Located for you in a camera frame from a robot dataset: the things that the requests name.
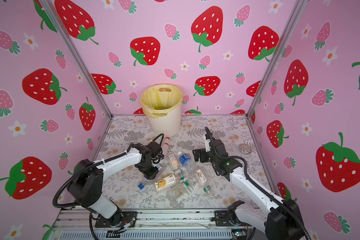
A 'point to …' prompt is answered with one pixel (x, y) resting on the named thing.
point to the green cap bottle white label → (202, 180)
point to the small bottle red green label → (180, 175)
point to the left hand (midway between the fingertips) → (152, 174)
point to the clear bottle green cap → (177, 191)
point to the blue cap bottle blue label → (141, 185)
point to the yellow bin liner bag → (158, 100)
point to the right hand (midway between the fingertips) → (199, 149)
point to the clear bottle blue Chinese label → (184, 159)
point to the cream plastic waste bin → (169, 125)
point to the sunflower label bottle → (164, 182)
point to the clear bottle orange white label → (174, 162)
